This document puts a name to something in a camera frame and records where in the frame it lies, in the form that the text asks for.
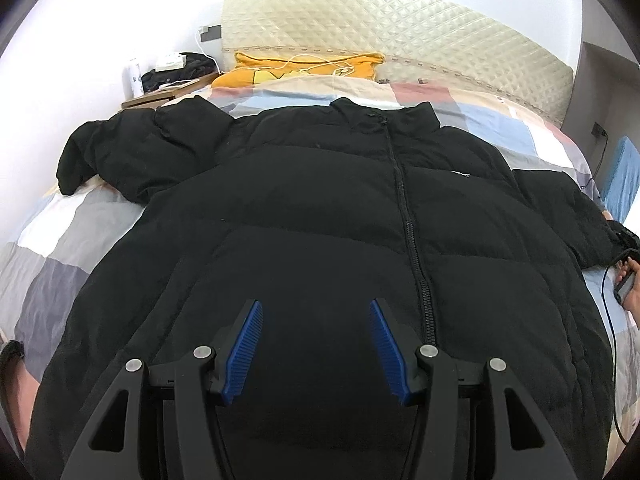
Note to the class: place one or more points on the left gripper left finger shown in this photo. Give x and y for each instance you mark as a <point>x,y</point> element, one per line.
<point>161,421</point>

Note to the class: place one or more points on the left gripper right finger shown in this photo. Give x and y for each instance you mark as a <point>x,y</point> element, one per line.
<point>473,420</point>

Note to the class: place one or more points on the black puffer jacket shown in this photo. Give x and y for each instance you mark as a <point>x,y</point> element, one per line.
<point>315,211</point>

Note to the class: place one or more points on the person's right hand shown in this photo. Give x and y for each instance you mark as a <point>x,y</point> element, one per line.
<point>627,286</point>

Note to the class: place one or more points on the checkered patchwork bed quilt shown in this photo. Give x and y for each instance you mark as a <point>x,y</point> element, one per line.
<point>45,263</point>

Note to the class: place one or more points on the blue towel on chair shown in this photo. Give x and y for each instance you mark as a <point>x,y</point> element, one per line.
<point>621,185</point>

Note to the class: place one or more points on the wooden nightstand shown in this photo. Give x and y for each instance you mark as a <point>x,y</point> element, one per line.
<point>169,93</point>

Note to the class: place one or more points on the grey wardrobe shelf unit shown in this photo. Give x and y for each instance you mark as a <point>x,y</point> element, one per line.
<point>605,101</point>

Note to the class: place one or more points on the white bottle on nightstand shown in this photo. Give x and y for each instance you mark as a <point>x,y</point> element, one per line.
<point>133,87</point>

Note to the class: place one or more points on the black bag on nightstand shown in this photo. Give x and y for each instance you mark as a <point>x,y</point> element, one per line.
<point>193,65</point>

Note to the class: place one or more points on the white tissue box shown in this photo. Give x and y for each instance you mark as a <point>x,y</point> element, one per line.
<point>173,62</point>

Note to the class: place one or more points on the yellow pillow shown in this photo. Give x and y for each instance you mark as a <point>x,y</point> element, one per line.
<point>250,70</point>

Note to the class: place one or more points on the cream quilted headboard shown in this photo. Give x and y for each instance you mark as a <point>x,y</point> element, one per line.
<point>421,40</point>

